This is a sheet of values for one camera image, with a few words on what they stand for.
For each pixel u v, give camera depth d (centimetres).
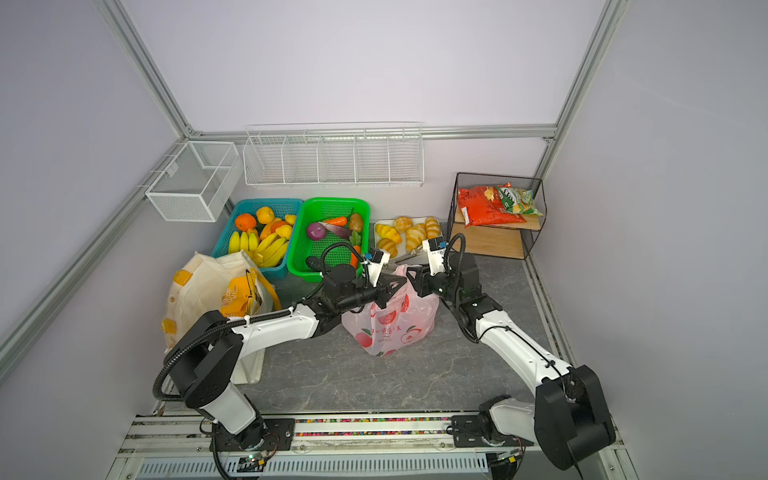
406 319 79
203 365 45
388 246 110
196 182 96
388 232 114
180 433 76
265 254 104
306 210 113
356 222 114
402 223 115
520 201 97
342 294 67
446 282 69
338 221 116
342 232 112
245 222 108
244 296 85
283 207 116
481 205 97
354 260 70
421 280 71
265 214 111
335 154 97
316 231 110
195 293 83
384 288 72
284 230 108
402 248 114
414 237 112
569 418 41
